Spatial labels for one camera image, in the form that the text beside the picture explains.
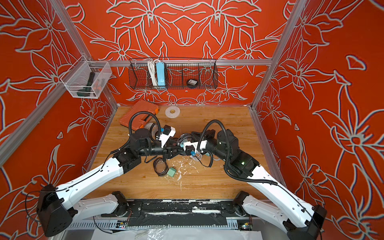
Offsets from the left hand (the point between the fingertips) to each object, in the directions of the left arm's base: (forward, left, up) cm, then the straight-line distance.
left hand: (184, 147), depth 65 cm
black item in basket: (+47, -1, +1) cm, 47 cm away
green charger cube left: (-2, +8, -26) cm, 27 cm away
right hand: (+6, -3, +7) cm, 9 cm away
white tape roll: (+45, +15, -26) cm, 54 cm away
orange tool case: (+31, +36, -22) cm, 53 cm away
